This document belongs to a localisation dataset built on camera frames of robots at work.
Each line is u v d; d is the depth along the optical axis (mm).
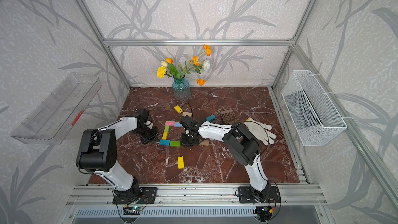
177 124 995
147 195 728
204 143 896
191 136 690
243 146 507
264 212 767
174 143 916
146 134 802
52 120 663
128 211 723
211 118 1017
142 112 800
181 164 826
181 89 1050
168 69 990
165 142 910
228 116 1038
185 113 1050
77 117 655
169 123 990
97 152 475
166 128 968
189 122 737
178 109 1079
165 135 937
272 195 723
